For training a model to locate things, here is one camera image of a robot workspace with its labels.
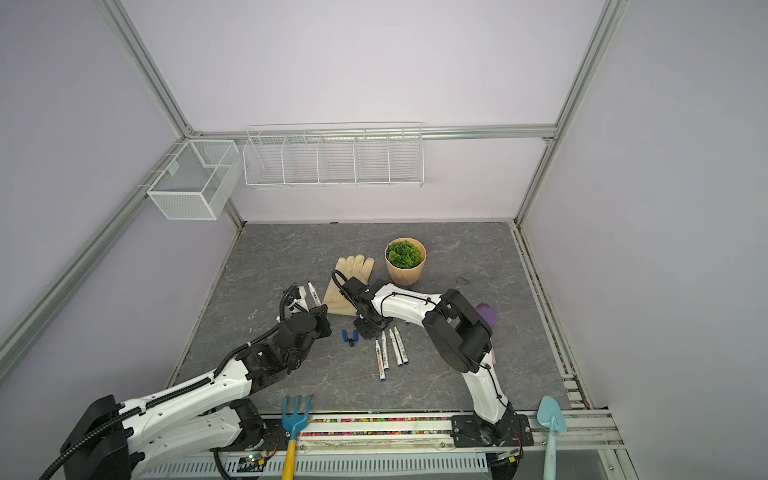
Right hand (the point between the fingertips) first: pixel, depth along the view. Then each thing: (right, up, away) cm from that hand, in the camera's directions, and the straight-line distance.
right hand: (374, 331), depth 92 cm
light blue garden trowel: (+46, -17, -17) cm, 52 cm away
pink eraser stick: (+26, +4, -34) cm, 43 cm away
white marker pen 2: (+2, -7, -7) cm, 10 cm away
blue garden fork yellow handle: (-19, -19, -17) cm, 31 cm away
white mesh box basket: (-57, +47, +4) cm, 75 cm away
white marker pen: (-15, +13, -13) cm, 24 cm away
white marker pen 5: (+7, -4, -5) cm, 9 cm away
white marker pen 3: (+4, -5, -5) cm, 8 cm away
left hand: (-12, +9, -11) cm, 18 cm away
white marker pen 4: (+8, -4, -4) cm, 10 cm away
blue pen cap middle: (-9, -1, -1) cm, 9 cm away
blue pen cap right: (-5, -1, 0) cm, 6 cm away
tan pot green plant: (+10, +22, +5) cm, 25 cm away
